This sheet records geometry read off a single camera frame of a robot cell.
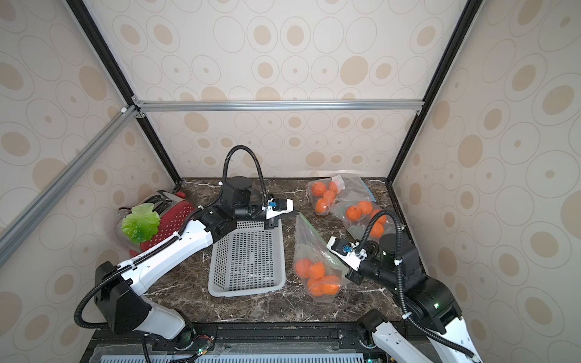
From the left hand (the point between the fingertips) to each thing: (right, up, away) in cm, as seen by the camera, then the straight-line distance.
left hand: (300, 208), depth 67 cm
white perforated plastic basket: (-20, -22, +23) cm, 38 cm away
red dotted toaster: (-48, -1, +19) cm, 52 cm away
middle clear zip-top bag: (+13, +5, +42) cm, 44 cm away
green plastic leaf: (-55, -6, +11) cm, 56 cm away
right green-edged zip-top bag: (+26, -5, +33) cm, 42 cm away
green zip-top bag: (+7, -22, +11) cm, 25 cm away
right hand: (+12, -10, -5) cm, 16 cm away
